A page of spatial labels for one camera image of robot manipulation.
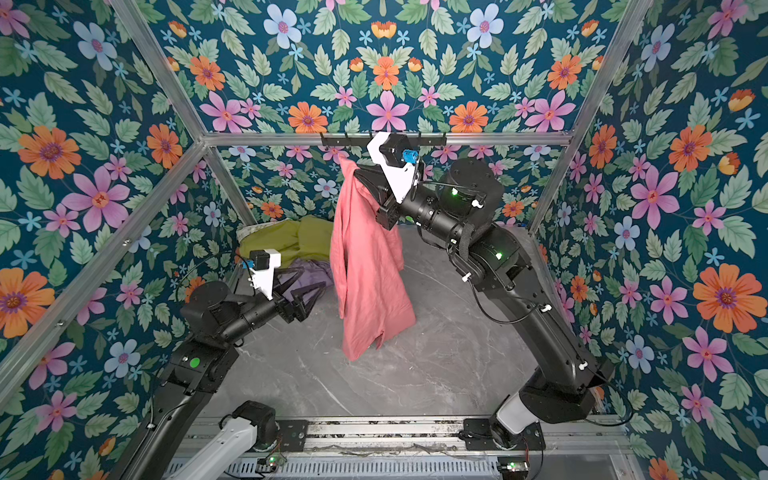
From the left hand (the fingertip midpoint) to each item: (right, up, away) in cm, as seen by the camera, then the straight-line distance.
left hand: (314, 273), depth 60 cm
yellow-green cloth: (-13, +9, +36) cm, 40 cm away
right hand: (+12, +19, -14) cm, 26 cm away
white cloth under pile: (-43, +13, +53) cm, 69 cm away
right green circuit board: (+45, -47, +11) cm, 66 cm away
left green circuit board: (-13, -46, +11) cm, 49 cm away
